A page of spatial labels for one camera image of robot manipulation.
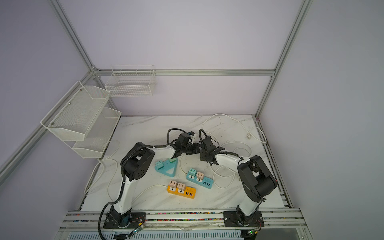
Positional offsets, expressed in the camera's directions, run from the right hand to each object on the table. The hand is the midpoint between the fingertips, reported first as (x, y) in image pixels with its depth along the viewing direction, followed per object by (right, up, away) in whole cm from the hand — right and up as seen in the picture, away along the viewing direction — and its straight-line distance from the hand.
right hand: (204, 153), depth 94 cm
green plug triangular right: (-20, -4, -4) cm, 21 cm away
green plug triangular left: (-27, -6, -7) cm, 29 cm away
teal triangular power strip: (-22, -8, -6) cm, 24 cm away
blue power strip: (+1, -15, -11) cm, 18 cm away
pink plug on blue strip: (-3, -10, -13) cm, 17 cm away
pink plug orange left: (-18, -14, -16) cm, 27 cm away
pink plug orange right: (-13, -15, -16) cm, 26 cm away
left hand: (-1, +2, +4) cm, 4 cm away
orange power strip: (-9, -19, -14) cm, 25 cm away
